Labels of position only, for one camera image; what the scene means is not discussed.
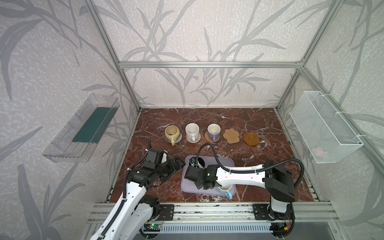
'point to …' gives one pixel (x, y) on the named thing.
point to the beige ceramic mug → (172, 133)
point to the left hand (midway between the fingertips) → (182, 163)
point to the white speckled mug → (192, 131)
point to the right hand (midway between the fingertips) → (198, 172)
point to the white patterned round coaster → (193, 142)
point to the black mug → (193, 160)
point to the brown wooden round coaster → (251, 139)
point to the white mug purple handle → (214, 132)
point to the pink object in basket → (317, 151)
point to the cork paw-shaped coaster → (231, 136)
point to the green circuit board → (153, 227)
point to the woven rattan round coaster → (207, 137)
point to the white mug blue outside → (225, 189)
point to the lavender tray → (189, 187)
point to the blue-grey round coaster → (178, 140)
